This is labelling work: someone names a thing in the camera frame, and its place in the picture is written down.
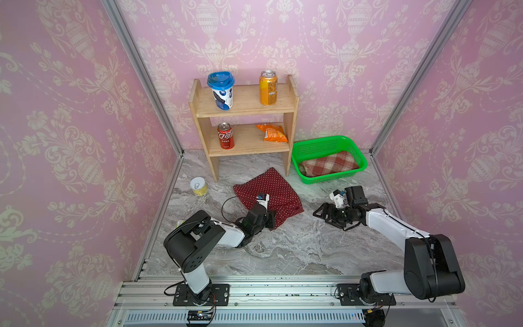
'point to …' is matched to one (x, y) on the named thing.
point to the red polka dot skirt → (282, 197)
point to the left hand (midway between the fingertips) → (277, 214)
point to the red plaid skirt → (332, 163)
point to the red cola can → (225, 135)
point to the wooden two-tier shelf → (247, 138)
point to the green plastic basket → (306, 150)
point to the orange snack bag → (273, 133)
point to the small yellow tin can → (199, 186)
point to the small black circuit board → (198, 315)
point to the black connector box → (374, 317)
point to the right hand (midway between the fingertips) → (321, 216)
